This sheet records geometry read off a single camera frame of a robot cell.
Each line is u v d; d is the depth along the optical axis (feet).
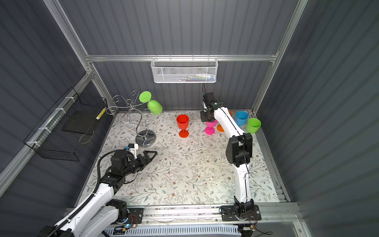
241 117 3.14
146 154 2.37
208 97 2.51
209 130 3.53
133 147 2.51
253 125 3.01
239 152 1.84
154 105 2.98
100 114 2.66
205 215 2.47
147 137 3.35
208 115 2.71
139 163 2.35
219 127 3.63
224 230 2.32
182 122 3.09
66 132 2.38
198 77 3.00
